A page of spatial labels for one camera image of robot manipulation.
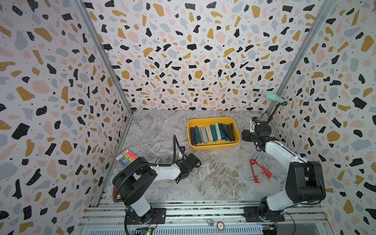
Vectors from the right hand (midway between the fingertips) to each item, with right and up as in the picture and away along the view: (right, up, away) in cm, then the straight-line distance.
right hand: (250, 132), depth 93 cm
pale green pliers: (-59, -18, -1) cm, 62 cm away
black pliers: (-11, -1, +11) cm, 16 cm away
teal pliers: (-33, -3, +11) cm, 35 cm away
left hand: (-39, -19, 0) cm, 44 cm away
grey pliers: (-29, -3, +11) cm, 31 cm away
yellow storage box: (-26, +7, +20) cm, 34 cm away
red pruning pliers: (+8, -24, -4) cm, 26 cm away
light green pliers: (-19, 0, +13) cm, 23 cm away
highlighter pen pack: (-80, -16, +2) cm, 82 cm away
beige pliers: (-25, -2, +13) cm, 29 cm away
